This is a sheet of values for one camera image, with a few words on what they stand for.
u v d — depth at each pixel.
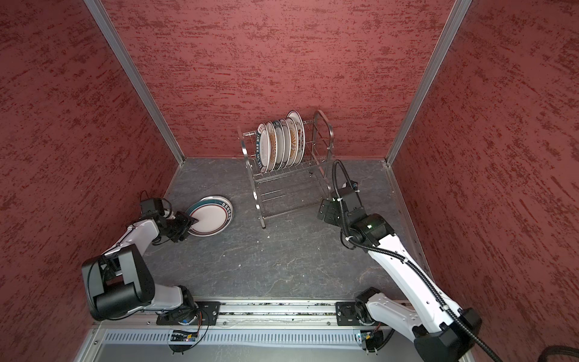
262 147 0.82
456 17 0.73
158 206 0.75
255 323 0.73
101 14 0.71
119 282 0.43
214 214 0.97
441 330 0.37
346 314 0.73
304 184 1.10
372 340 0.73
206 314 0.70
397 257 0.44
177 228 0.77
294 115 0.77
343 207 0.53
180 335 0.73
